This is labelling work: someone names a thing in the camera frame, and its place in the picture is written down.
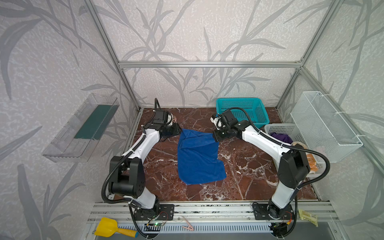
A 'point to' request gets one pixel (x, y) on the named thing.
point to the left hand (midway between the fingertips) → (181, 125)
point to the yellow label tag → (312, 218)
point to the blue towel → (197, 157)
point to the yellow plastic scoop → (108, 226)
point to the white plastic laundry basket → (290, 129)
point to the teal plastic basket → (254, 106)
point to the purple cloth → (283, 137)
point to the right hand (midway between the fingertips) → (213, 130)
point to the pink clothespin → (190, 228)
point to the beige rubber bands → (174, 119)
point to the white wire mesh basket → (327, 133)
